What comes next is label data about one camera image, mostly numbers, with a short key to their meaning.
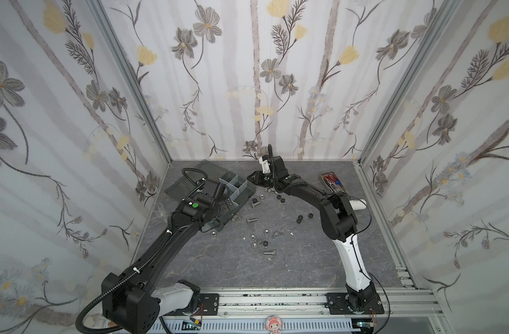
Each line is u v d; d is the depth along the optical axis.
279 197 1.04
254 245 0.88
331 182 1.10
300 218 0.98
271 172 0.84
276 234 0.91
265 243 0.89
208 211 0.54
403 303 0.76
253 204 1.01
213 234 0.91
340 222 0.59
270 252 0.86
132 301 0.37
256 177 0.90
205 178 0.60
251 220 0.95
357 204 1.10
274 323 0.68
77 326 0.37
